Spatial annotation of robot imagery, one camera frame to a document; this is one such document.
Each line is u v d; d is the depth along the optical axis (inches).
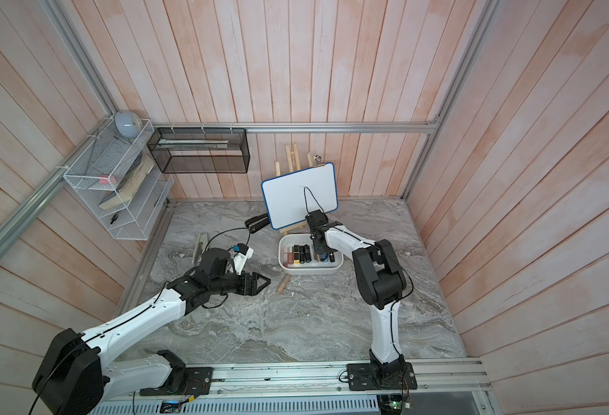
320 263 38.6
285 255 38.8
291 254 39.4
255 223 43.3
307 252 39.7
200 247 40.1
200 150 40.5
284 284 36.5
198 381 28.7
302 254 39.3
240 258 29.3
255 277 28.3
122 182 29.4
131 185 31.4
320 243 29.3
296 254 39.2
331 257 38.6
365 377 28.8
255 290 28.1
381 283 21.5
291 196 37.2
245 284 27.6
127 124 32.2
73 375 15.5
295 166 36.6
